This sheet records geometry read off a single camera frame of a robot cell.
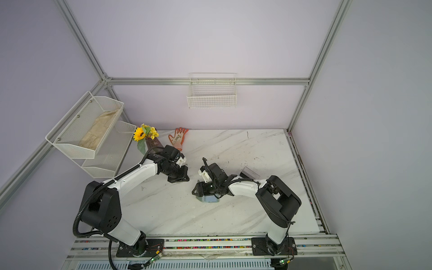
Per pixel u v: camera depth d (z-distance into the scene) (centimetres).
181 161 84
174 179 78
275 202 48
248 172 93
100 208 44
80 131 78
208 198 87
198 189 78
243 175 93
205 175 82
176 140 112
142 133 85
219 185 70
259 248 73
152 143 93
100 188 44
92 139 75
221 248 75
